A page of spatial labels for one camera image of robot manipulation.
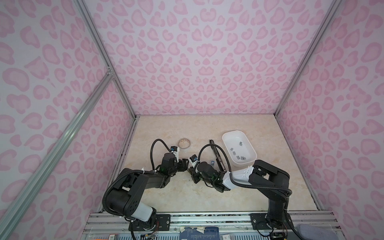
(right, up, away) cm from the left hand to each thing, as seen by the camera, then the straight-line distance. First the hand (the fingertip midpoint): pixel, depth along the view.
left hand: (187, 158), depth 92 cm
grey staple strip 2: (+29, +4, +9) cm, 31 cm away
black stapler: (+20, -2, +3) cm, 20 cm away
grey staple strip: (+36, +8, +12) cm, 39 cm away
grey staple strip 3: (+31, +2, +6) cm, 31 cm away
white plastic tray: (+35, +3, +6) cm, 36 cm away
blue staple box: (+16, -3, +1) cm, 16 cm away
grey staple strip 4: (+35, 0, +4) cm, 35 cm away
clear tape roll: (-3, +8, +12) cm, 15 cm away
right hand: (+2, -5, -4) cm, 7 cm away
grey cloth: (+61, -29, -24) cm, 71 cm away
